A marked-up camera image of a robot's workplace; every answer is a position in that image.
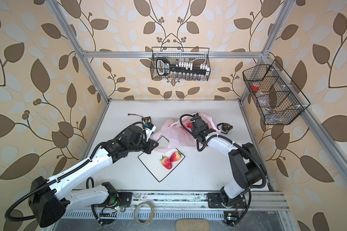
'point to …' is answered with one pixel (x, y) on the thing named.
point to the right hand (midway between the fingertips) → (201, 129)
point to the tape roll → (136, 213)
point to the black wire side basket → (279, 100)
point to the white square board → (160, 164)
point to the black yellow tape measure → (225, 127)
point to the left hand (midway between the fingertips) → (159, 143)
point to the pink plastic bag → (180, 135)
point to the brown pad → (192, 224)
